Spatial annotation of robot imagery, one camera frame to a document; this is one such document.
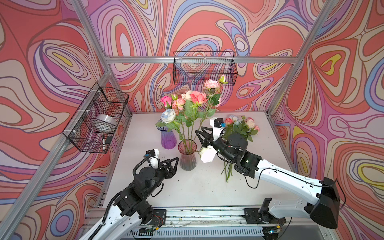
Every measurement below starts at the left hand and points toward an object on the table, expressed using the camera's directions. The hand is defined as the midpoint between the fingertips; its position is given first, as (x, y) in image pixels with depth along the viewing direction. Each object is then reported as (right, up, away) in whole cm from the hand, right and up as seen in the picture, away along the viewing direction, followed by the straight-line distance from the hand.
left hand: (177, 159), depth 70 cm
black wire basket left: (-41, +15, +2) cm, 44 cm away
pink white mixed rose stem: (+40, +17, +34) cm, 55 cm away
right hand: (+11, +13, -3) cm, 17 cm away
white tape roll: (-35, +20, +3) cm, 41 cm away
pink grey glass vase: (+4, +4, +10) cm, 12 cm away
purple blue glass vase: (-9, +8, +30) cm, 33 cm away
